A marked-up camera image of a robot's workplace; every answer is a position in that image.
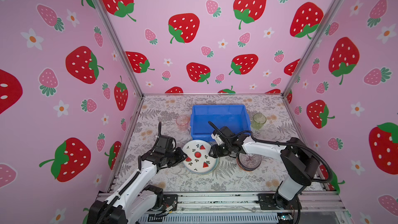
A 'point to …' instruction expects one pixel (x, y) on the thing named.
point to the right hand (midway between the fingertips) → (210, 154)
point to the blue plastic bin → (233, 116)
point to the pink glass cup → (182, 122)
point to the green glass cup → (258, 121)
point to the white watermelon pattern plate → (198, 160)
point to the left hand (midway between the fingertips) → (187, 155)
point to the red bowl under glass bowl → (243, 168)
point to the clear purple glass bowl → (249, 161)
